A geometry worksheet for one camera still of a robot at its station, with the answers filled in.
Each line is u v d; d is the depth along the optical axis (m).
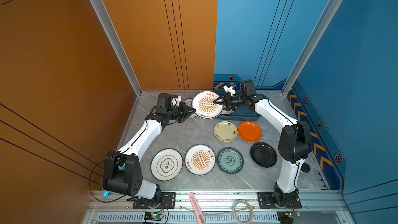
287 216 0.70
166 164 0.85
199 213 0.70
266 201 0.72
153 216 0.71
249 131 0.97
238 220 0.69
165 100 0.65
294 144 0.50
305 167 0.74
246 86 0.72
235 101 0.77
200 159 0.86
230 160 0.86
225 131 0.97
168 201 0.73
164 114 0.64
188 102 0.82
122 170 0.43
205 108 0.83
